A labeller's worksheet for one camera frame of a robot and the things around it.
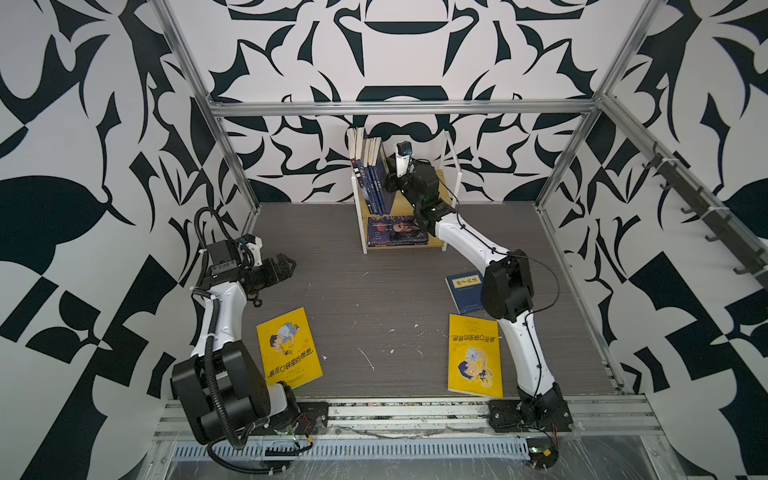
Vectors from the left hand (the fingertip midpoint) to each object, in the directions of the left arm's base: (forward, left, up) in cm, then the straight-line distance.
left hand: (279, 265), depth 85 cm
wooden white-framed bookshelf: (+15, -48, +15) cm, 52 cm away
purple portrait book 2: (+19, -34, -9) cm, 40 cm away
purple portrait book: (+14, -25, +15) cm, 32 cm away
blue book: (+14, -29, +17) cm, 36 cm away
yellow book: (-19, -2, -15) cm, 24 cm away
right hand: (+25, -31, +18) cm, 44 cm away
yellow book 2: (-22, -53, -14) cm, 59 cm away
